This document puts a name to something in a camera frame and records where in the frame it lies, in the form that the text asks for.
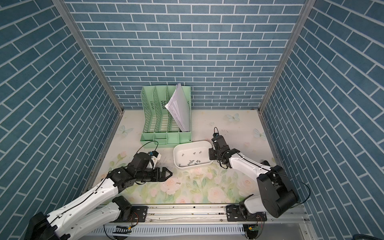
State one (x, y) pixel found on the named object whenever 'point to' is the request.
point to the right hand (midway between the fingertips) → (213, 151)
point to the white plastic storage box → (193, 154)
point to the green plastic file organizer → (159, 127)
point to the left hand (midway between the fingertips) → (169, 176)
